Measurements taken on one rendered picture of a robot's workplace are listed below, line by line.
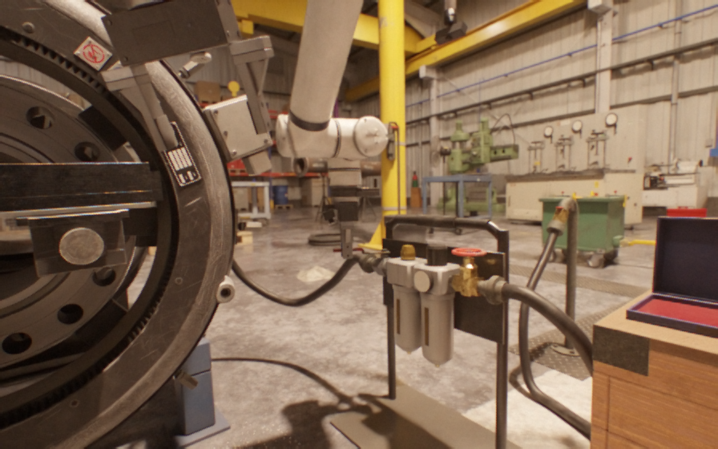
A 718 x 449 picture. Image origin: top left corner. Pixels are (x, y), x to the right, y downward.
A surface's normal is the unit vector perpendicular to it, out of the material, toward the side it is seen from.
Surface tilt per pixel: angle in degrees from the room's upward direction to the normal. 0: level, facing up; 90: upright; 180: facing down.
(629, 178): 90
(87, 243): 90
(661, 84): 90
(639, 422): 90
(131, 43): 114
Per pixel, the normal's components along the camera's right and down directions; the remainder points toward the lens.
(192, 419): 0.62, 0.05
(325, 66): 0.19, 0.79
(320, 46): -0.16, 0.72
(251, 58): -0.07, 0.48
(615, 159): -0.93, 0.06
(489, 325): -0.78, 0.07
